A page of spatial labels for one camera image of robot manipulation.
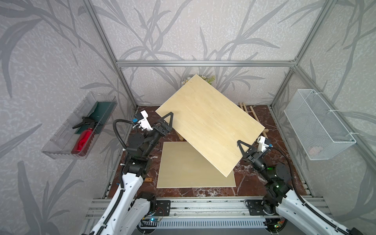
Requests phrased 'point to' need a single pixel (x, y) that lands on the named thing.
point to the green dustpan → (102, 112)
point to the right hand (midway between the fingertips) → (238, 143)
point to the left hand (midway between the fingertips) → (170, 117)
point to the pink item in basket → (314, 151)
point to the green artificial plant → (209, 80)
